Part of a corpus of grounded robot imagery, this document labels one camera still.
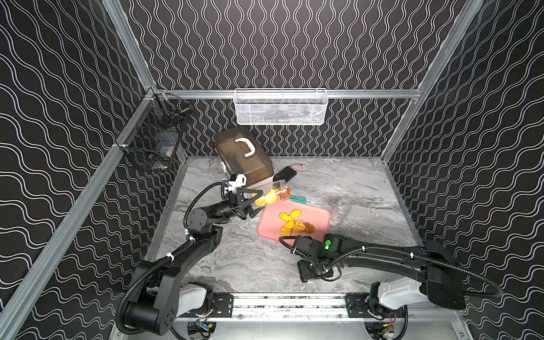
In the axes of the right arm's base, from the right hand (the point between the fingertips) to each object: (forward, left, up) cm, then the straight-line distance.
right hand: (306, 276), depth 76 cm
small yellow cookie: (+26, +7, -3) cm, 28 cm away
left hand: (+12, +15, +30) cm, 36 cm away
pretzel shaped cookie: (+21, +1, -1) cm, 21 cm away
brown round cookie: (+21, -3, -4) cm, 21 cm away
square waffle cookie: (+20, +7, -5) cm, 21 cm away
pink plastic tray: (+24, +14, -5) cm, 28 cm away
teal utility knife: (+37, 0, -5) cm, 38 cm away
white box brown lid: (+51, +28, +13) cm, 60 cm away
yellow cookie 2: (+22, +5, -4) cm, 23 cm away
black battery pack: (+51, +6, -2) cm, 51 cm away
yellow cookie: (+28, +2, -4) cm, 29 cm away
